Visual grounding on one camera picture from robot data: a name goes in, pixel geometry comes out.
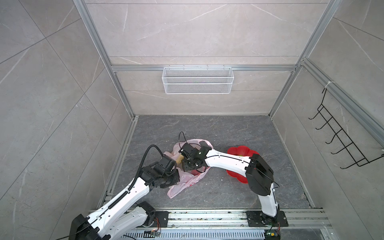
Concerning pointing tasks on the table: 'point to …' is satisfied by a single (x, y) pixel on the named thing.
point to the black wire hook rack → (348, 145)
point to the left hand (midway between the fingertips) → (179, 175)
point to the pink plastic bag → (186, 179)
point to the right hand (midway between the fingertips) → (186, 165)
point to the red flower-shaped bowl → (243, 151)
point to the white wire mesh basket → (197, 80)
